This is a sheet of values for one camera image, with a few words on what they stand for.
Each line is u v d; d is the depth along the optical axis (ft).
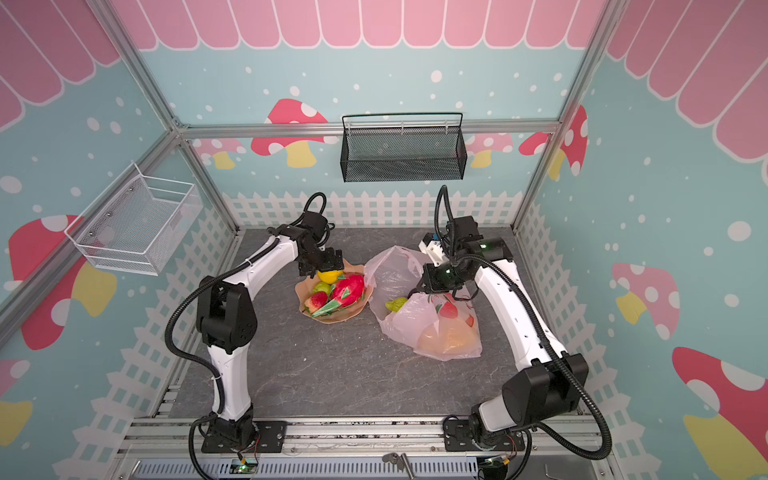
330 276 3.16
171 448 2.47
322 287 3.09
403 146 3.07
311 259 2.64
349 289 3.00
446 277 2.09
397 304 3.05
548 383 1.30
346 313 3.02
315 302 2.95
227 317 1.76
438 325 2.53
